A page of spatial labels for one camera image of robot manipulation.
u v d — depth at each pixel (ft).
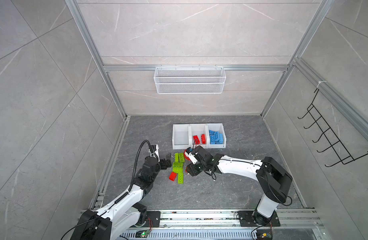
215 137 3.26
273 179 1.53
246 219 2.45
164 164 2.46
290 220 2.45
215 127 3.49
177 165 3.00
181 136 3.44
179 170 2.96
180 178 2.83
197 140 3.40
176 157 3.05
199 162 2.22
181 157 3.13
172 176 2.87
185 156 2.66
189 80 3.25
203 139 3.38
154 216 2.41
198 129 3.58
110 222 1.37
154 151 2.35
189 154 2.61
